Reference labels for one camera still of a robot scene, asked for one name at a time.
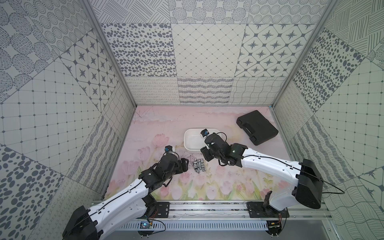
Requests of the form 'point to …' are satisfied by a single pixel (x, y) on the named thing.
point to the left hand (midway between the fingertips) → (184, 159)
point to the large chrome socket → (197, 165)
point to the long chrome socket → (202, 165)
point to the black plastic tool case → (257, 126)
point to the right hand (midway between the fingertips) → (206, 149)
